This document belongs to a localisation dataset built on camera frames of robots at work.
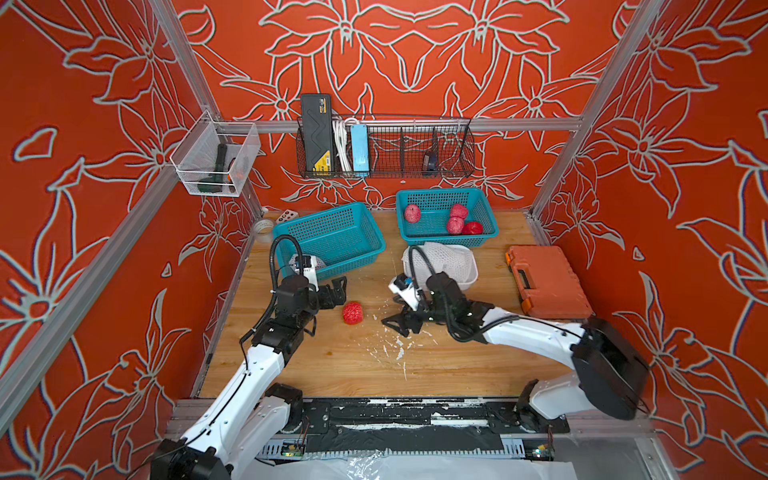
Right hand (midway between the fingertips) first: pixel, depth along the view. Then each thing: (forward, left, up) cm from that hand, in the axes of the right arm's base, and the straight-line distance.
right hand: (383, 313), depth 77 cm
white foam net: (+23, -23, -7) cm, 33 cm away
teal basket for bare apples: (+51, -20, -10) cm, 56 cm away
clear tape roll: (+40, +48, -12) cm, 63 cm away
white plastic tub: (+15, -25, -9) cm, 31 cm away
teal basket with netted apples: (+36, +18, -12) cm, 42 cm away
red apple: (+47, -28, -7) cm, 55 cm away
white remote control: (+45, +39, -8) cm, 60 cm away
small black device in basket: (+41, -14, +20) cm, 47 cm away
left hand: (+8, +14, +4) cm, 17 cm away
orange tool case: (+16, -52, -9) cm, 55 cm away
